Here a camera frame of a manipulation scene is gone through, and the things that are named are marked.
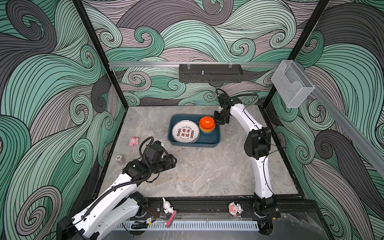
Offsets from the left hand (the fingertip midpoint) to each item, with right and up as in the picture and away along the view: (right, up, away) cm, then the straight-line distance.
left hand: (173, 160), depth 76 cm
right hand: (+26, +20, +22) cm, 39 cm away
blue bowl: (+20, +12, +24) cm, 34 cm away
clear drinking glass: (-13, +14, +24) cm, 31 cm away
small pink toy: (-28, +7, +19) cm, 35 cm away
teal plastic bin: (+24, +7, +22) cm, 34 cm away
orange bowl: (+21, +19, +24) cm, 37 cm away
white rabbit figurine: (-3, -21, -5) cm, 22 cm away
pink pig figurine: (+30, -22, -5) cm, 38 cm away
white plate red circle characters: (+6, +13, +25) cm, 29 cm away
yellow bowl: (+20, +13, +24) cm, 34 cm away
